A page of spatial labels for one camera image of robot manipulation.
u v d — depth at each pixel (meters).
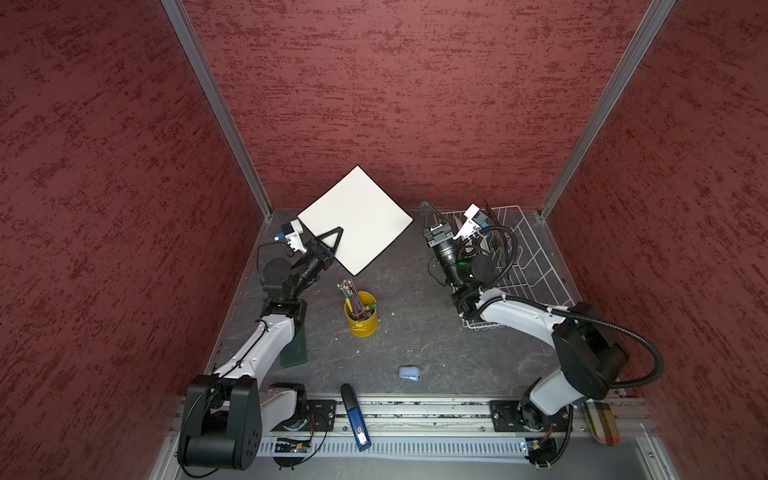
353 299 0.81
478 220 0.64
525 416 0.66
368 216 0.74
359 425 0.70
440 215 0.62
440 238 0.62
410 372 0.79
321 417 0.74
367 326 0.81
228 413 0.41
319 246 0.68
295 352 0.83
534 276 1.01
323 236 0.71
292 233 0.69
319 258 0.67
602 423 0.71
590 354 0.45
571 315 0.47
